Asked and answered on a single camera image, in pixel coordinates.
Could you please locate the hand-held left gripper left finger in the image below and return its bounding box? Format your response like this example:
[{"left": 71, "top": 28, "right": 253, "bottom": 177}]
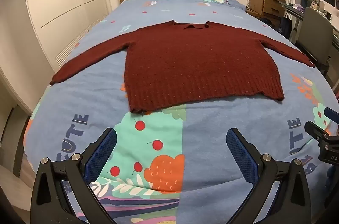
[{"left": 30, "top": 128, "right": 117, "bottom": 224}]

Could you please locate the grey-green chair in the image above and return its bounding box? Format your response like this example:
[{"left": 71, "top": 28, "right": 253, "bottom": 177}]
[{"left": 294, "top": 7, "right": 335, "bottom": 73}]

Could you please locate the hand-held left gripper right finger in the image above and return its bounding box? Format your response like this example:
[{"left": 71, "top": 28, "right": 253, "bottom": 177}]
[{"left": 226, "top": 128, "right": 312, "bottom": 224}]

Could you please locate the dark red knitted sweater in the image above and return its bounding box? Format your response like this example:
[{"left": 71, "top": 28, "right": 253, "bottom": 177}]
[{"left": 50, "top": 20, "right": 315, "bottom": 114}]

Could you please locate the wooden nightstand with drawers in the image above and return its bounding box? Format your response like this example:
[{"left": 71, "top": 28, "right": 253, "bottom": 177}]
[{"left": 248, "top": 0, "right": 286, "bottom": 19}]

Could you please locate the glass-topped desk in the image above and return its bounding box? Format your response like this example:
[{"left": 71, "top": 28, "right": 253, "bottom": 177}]
[{"left": 278, "top": 0, "right": 339, "bottom": 47}]

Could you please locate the white wardrobe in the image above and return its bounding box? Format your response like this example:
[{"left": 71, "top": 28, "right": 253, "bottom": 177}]
[{"left": 0, "top": 0, "right": 110, "bottom": 114}]

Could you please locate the blue printed bed cover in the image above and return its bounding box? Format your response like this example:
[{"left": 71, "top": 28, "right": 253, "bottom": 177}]
[{"left": 24, "top": 0, "right": 339, "bottom": 224}]

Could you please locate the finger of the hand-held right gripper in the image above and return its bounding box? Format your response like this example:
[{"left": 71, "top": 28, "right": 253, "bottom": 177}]
[
  {"left": 304, "top": 121, "right": 331, "bottom": 140},
  {"left": 324, "top": 107, "right": 339, "bottom": 125}
]

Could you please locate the dark blue bag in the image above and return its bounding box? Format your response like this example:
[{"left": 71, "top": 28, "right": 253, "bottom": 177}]
[{"left": 278, "top": 16, "right": 292, "bottom": 38}]

